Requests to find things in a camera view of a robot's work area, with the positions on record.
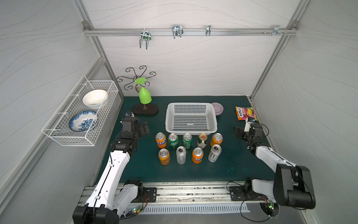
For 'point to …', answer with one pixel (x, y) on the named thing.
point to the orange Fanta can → (161, 140)
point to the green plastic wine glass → (144, 97)
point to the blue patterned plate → (82, 121)
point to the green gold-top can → (202, 140)
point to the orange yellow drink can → (216, 138)
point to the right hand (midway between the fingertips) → (243, 128)
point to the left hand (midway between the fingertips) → (137, 126)
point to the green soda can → (173, 140)
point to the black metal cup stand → (139, 108)
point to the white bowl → (93, 99)
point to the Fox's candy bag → (243, 113)
